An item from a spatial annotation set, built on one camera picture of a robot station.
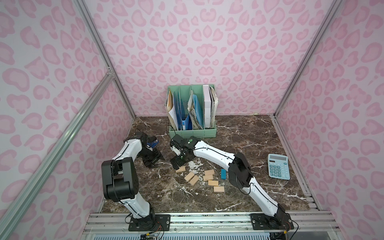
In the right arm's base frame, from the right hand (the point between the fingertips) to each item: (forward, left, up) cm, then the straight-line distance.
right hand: (178, 163), depth 89 cm
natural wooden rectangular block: (-2, -2, -3) cm, 4 cm away
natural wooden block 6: (-13, -24, -5) cm, 27 cm away
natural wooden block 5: (-9, -20, -5) cm, 23 cm away
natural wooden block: (-6, -6, -4) cm, 10 cm away
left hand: (+1, +10, +2) cm, 10 cm away
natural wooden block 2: (-9, -9, -3) cm, 13 cm away
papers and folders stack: (+27, -9, +13) cm, 31 cm away
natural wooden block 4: (-6, -18, -4) cm, 19 cm away
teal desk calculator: (+1, -60, -4) cm, 60 cm away
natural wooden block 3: (-3, -18, -5) cm, 19 cm away
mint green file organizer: (+46, -1, +17) cm, 49 cm away
